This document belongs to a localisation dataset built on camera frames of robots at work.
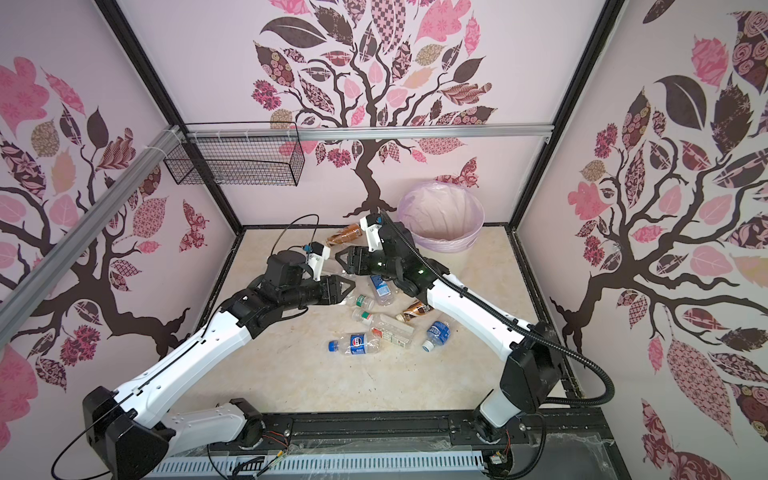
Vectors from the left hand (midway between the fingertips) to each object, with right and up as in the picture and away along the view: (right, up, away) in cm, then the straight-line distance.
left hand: (349, 290), depth 73 cm
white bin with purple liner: (+28, +22, +27) cm, 45 cm away
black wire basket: (-38, +42, +21) cm, 60 cm away
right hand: (-1, +10, -1) cm, 10 cm away
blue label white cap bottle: (+24, -14, +12) cm, 31 cm away
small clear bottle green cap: (+2, -6, +21) cm, 22 cm away
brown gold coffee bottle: (+19, -8, +19) cm, 28 cm away
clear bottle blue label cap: (+8, -3, +22) cm, 24 cm away
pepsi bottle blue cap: (0, -17, +10) cm, 20 cm away
